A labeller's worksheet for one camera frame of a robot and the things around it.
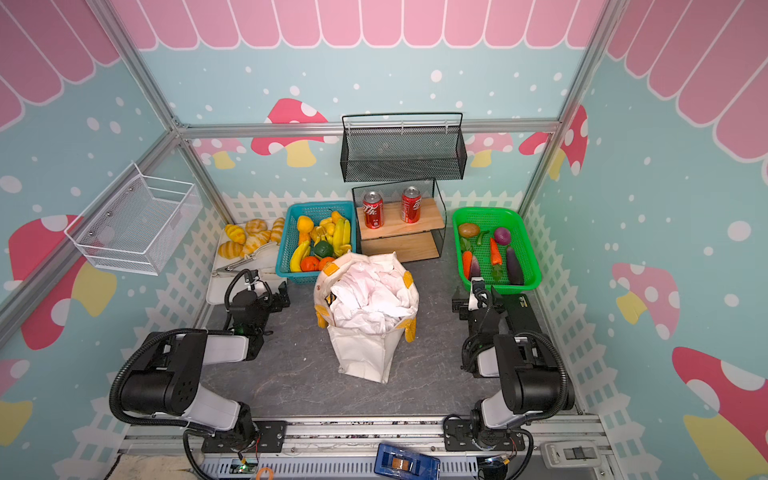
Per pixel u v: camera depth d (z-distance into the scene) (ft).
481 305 2.50
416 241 3.82
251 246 3.59
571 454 2.30
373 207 2.94
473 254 3.58
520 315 3.05
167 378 1.51
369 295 2.64
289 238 3.78
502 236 3.66
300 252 3.47
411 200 3.01
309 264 3.28
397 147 3.09
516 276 3.35
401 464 2.16
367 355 2.53
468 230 3.71
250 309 2.31
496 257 3.56
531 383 1.48
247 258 3.54
